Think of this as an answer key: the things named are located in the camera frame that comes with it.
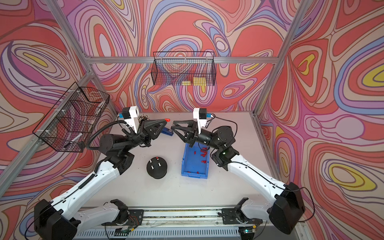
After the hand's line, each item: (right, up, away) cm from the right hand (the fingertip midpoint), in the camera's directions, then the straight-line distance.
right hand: (172, 129), depth 57 cm
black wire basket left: (-57, +2, +20) cm, 61 cm away
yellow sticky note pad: (+12, +29, +34) cm, 47 cm away
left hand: (-1, +1, -6) cm, 6 cm away
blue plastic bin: (+10, -21, +38) cm, 44 cm away
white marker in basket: (-51, -5, +16) cm, 54 cm away
